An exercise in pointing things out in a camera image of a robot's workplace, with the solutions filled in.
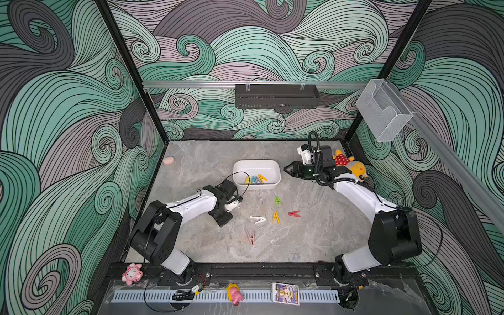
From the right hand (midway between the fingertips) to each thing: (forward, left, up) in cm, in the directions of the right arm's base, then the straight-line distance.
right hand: (286, 170), depth 85 cm
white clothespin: (-16, +11, -16) cm, 25 cm away
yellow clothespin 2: (+6, +10, -16) cm, 20 cm away
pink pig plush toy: (-38, +60, -13) cm, 72 cm away
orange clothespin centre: (-15, +4, -16) cm, 22 cm away
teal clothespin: (+5, +14, -15) cm, 22 cm away
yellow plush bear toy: (+8, -39, -10) cm, 41 cm away
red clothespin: (-13, -4, -17) cm, 22 cm away
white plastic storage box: (+9, +9, -16) cm, 21 cm away
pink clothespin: (-25, +16, -16) cm, 33 cm away
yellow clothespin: (+5, +17, -16) cm, 24 cm away
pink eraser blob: (+19, +63, -15) cm, 67 cm away
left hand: (-15, +29, -15) cm, 36 cm away
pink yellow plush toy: (-44, +22, -13) cm, 51 cm away
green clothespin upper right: (-7, +3, -16) cm, 18 cm away
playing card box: (-44, +4, -15) cm, 46 cm away
